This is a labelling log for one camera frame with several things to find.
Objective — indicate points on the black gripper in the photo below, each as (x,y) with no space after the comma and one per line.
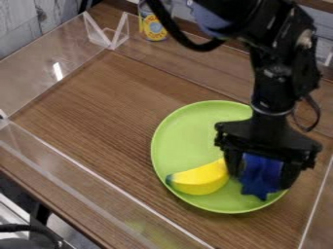
(270,139)

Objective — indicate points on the blue star-shaped block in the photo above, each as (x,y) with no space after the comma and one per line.
(260,176)

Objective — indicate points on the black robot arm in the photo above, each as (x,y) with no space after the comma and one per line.
(278,32)

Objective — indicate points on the green plate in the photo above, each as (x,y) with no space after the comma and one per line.
(181,145)

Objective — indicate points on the yellow toy banana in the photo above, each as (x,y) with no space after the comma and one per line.
(201,180)

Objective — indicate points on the yellow labelled tin can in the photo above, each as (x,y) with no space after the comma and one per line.
(149,26)

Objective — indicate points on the clear acrylic enclosure wall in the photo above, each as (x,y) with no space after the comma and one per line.
(84,94)

